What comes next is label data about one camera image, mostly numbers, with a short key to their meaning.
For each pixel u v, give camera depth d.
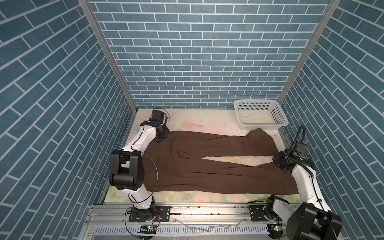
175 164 0.88
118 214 0.75
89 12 0.72
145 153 0.65
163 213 0.74
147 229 0.72
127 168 0.47
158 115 0.73
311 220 0.39
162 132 0.80
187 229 0.70
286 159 0.61
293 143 0.65
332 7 0.71
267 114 1.17
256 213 0.74
